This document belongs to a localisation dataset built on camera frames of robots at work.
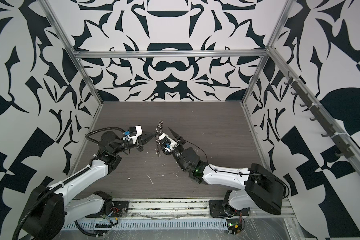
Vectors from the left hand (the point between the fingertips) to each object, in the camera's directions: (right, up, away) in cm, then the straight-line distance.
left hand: (156, 128), depth 68 cm
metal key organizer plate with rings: (+1, -1, +2) cm, 2 cm away
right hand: (+5, -1, +2) cm, 5 cm away
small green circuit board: (+36, -46, +3) cm, 58 cm away
